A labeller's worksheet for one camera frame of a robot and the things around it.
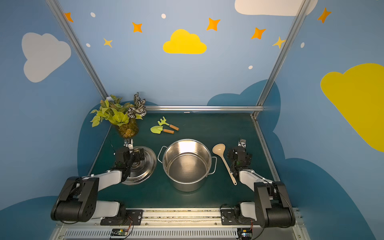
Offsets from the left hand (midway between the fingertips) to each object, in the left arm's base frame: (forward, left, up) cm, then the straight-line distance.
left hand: (135, 148), depth 93 cm
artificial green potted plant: (+17, +10, +11) cm, 22 cm away
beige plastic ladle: (+3, -54, -4) cm, 55 cm away
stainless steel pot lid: (-12, -5, -7) cm, 15 cm away
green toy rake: (+28, -12, -6) cm, 32 cm away
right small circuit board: (-42, -64, -8) cm, 77 cm away
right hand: (0, -68, +1) cm, 68 cm away
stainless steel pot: (-6, -34, -5) cm, 35 cm away
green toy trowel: (+21, -10, -7) cm, 24 cm away
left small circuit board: (-43, -2, -8) cm, 44 cm away
